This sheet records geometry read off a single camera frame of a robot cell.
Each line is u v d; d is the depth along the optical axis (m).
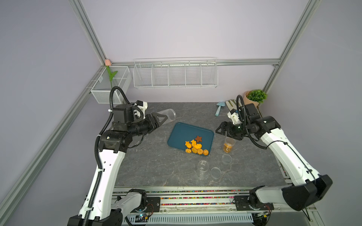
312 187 0.38
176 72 0.97
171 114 0.67
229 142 0.91
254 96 1.08
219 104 1.20
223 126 0.66
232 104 1.20
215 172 0.85
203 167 0.85
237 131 0.62
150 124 0.56
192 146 0.94
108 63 0.89
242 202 0.74
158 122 0.57
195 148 0.92
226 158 0.89
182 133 1.00
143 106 0.60
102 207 0.36
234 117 0.69
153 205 0.74
